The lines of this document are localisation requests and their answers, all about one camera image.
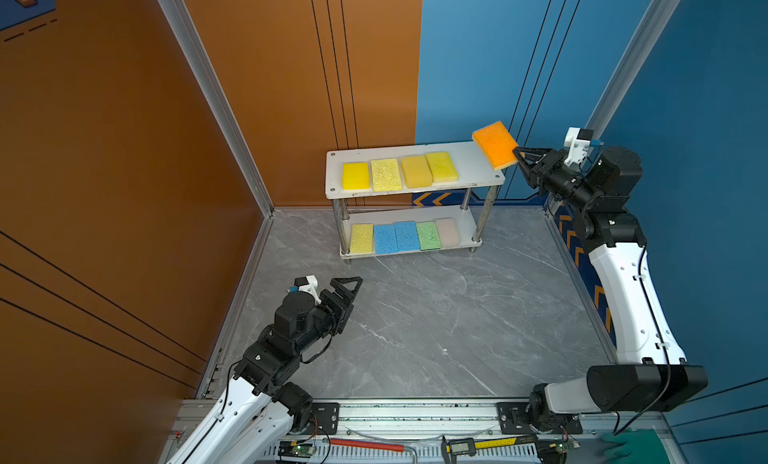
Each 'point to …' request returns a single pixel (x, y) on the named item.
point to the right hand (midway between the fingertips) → (509, 152)
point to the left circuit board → (292, 448)
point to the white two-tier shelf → (411, 200)
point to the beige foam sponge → (447, 229)
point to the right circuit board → (564, 446)
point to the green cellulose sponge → (428, 236)
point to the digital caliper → (467, 446)
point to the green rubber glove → (644, 446)
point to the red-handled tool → (367, 444)
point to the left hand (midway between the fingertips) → (361, 288)
